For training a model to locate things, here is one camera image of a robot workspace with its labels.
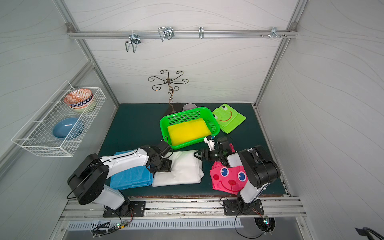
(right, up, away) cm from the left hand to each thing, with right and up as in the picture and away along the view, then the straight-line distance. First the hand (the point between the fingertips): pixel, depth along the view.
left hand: (166, 169), depth 86 cm
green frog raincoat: (+42, +30, +23) cm, 56 cm away
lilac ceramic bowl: (+12, +39, +26) cm, 49 cm away
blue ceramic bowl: (-41, +26, -19) cm, 52 cm away
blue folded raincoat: (-18, -3, -4) cm, 19 cm away
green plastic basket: (+23, +34, +22) cm, 46 cm away
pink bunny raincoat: (+35, -4, -3) cm, 35 cm away
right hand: (+18, +8, +4) cm, 21 cm away
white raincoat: (+12, +2, -3) cm, 13 cm away
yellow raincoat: (+10, +21, +15) cm, 28 cm away
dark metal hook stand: (+2, +53, +5) cm, 53 cm away
